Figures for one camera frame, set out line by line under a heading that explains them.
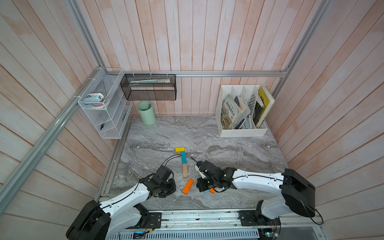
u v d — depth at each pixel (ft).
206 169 2.05
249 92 3.32
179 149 3.32
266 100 3.13
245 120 3.31
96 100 2.26
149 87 3.41
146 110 3.41
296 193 1.31
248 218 2.40
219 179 2.05
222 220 2.45
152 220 2.42
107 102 2.43
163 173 2.21
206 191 2.35
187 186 2.75
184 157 3.13
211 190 2.32
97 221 1.31
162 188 2.22
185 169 2.96
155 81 2.97
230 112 3.31
